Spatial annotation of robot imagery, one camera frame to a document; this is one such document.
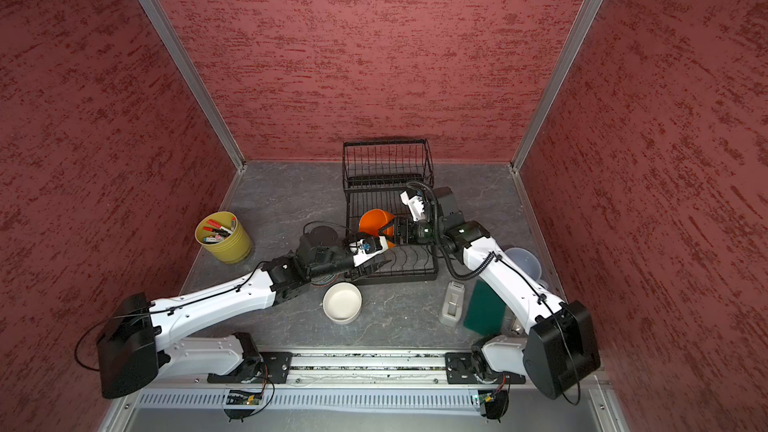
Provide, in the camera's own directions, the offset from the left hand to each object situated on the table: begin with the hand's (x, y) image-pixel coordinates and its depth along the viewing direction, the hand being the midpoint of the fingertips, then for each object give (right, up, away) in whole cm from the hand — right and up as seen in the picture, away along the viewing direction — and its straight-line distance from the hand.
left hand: (383, 250), depth 74 cm
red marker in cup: (-50, +3, +15) cm, 52 cm away
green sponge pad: (+30, -20, +10) cm, 37 cm away
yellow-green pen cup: (-43, -2, +11) cm, 45 cm away
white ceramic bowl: (-12, -17, +9) cm, 23 cm away
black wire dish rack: (-5, +21, +38) cm, 44 cm away
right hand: (+1, +2, +2) cm, 3 cm away
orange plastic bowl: (-1, +6, +9) cm, 11 cm away
